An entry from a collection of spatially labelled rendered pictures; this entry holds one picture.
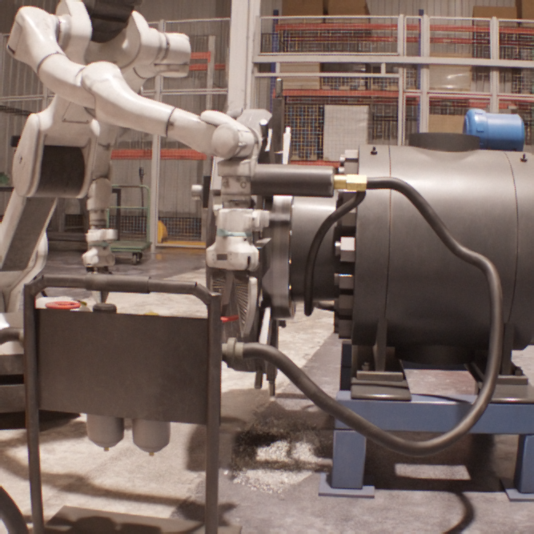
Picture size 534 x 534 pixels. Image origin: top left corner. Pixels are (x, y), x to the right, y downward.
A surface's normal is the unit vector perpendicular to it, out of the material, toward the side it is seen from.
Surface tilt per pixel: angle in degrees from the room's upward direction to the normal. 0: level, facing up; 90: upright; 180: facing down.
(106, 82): 62
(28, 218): 135
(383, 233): 82
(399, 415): 90
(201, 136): 98
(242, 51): 90
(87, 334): 90
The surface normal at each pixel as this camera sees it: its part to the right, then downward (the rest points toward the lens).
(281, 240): -0.11, 0.01
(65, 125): 0.36, 0.85
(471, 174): -0.05, -0.67
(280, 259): -0.11, 0.24
